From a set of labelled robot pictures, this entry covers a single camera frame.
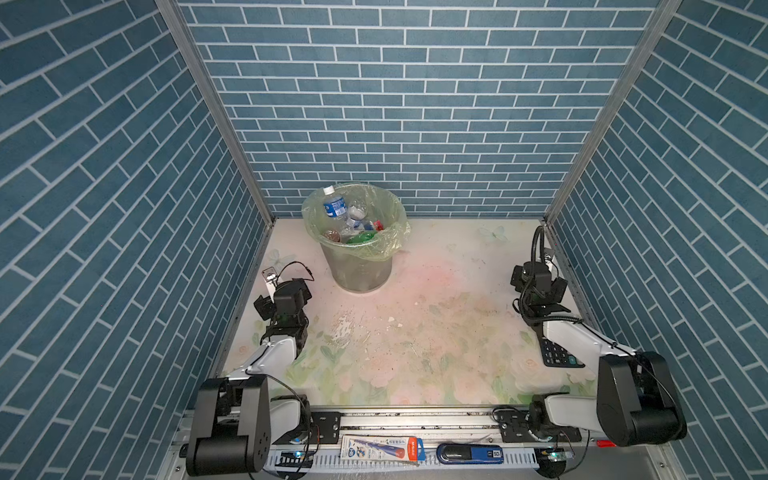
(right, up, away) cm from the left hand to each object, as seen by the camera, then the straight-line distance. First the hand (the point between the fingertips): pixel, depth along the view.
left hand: (281, 284), depth 87 cm
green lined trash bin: (+22, +18, +11) cm, 30 cm away
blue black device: (+50, -35, -21) cm, 65 cm away
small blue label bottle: (+22, +22, +5) cm, 31 cm away
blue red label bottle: (+27, +18, +9) cm, 33 cm away
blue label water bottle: (+16, +23, 0) cm, 28 cm away
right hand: (+76, +4, +1) cm, 77 cm away
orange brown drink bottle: (+15, +14, +1) cm, 21 cm away
